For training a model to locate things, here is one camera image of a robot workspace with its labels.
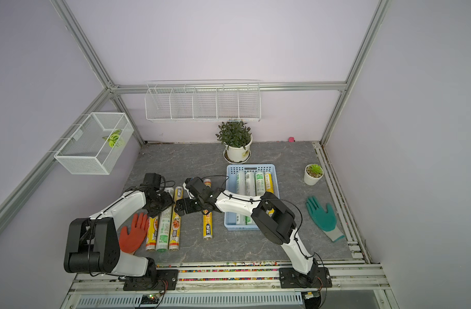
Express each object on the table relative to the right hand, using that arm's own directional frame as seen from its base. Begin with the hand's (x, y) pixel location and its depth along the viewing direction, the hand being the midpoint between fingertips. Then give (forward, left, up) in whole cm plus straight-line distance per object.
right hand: (182, 206), depth 85 cm
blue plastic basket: (+17, -30, -4) cm, 35 cm away
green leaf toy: (+22, +29, +21) cm, 42 cm away
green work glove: (-3, -66, -8) cm, 67 cm away
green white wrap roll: (+14, -36, -4) cm, 39 cm away
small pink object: (+51, -59, -9) cm, 78 cm away
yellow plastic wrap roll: (+12, -40, -5) cm, 42 cm away
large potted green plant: (+34, -24, +9) cm, 42 cm away
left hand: (+2, +8, -4) cm, 9 cm away
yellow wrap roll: (-3, -11, -5) cm, 12 cm away
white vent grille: (-34, -45, -9) cm, 57 cm away
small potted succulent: (+17, -62, +1) cm, 65 cm away
